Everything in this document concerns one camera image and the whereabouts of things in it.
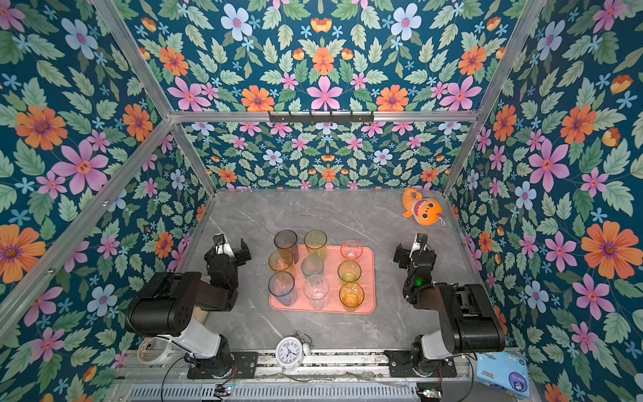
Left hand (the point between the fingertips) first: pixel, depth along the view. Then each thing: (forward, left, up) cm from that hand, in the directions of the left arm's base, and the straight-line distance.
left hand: (230, 241), depth 91 cm
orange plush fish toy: (+9, -77, -2) cm, 78 cm away
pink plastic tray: (-16, -37, -8) cm, 42 cm away
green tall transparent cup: (-6, -32, +4) cm, 33 cm away
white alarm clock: (-37, -23, -6) cm, 44 cm away
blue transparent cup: (-17, -19, -4) cm, 26 cm away
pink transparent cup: (-3, -45, -7) cm, 46 cm away
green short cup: (-13, -43, -6) cm, 45 cm away
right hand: (-6, -70, -2) cm, 71 cm away
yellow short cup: (-21, -43, -8) cm, 48 cm away
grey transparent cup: (-2, -21, +1) cm, 21 cm away
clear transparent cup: (-21, -31, -1) cm, 37 cm away
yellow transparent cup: (-8, -19, -3) cm, 21 cm away
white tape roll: (-32, +21, -11) cm, 40 cm away
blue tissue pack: (-47, -83, -3) cm, 95 cm away
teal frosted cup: (-10, -30, -4) cm, 32 cm away
